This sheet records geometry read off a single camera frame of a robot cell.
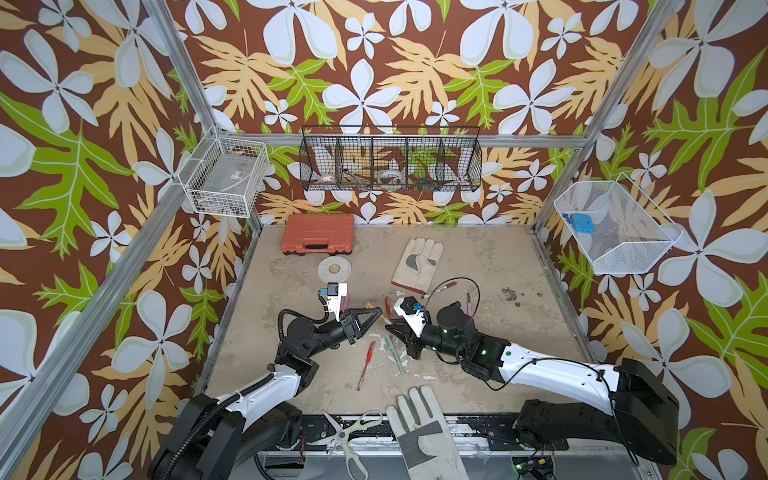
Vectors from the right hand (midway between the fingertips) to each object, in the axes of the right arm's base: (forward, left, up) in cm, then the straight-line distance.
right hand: (388, 326), depth 74 cm
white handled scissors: (-28, +8, -18) cm, 34 cm away
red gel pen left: (-2, +6, -18) cm, 19 cm away
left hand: (+2, +3, +5) cm, 6 cm away
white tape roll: (+32, +19, -18) cm, 41 cm away
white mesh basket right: (+23, -65, +9) cm, 69 cm away
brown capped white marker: (+23, -20, -17) cm, 35 cm away
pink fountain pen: (+15, -27, -17) cm, 35 cm away
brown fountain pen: (0, +1, +3) cm, 3 cm away
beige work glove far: (+33, -11, -17) cm, 39 cm away
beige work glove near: (-22, -9, -17) cm, 29 cm away
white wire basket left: (+41, +48, +17) cm, 65 cm away
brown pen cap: (+3, +5, +6) cm, 8 cm away
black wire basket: (+55, -2, +12) cm, 56 cm away
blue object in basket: (+28, -58, +7) cm, 65 cm away
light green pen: (0, -2, -17) cm, 17 cm away
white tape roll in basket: (+50, -2, +8) cm, 51 cm away
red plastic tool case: (+45, +22, -14) cm, 52 cm away
